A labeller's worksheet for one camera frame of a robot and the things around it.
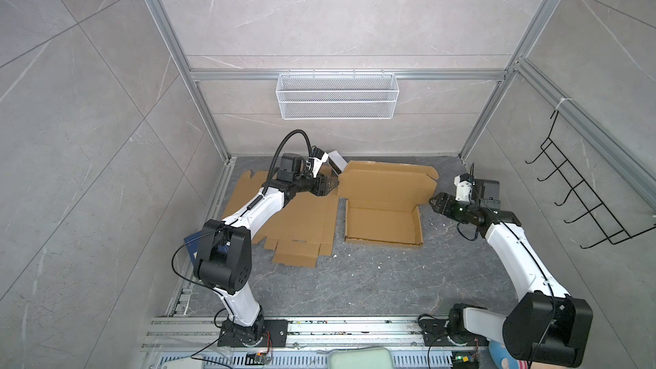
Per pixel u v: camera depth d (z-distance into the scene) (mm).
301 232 948
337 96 1004
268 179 624
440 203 751
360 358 674
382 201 960
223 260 468
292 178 713
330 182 809
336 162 1091
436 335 730
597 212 640
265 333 727
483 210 610
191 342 726
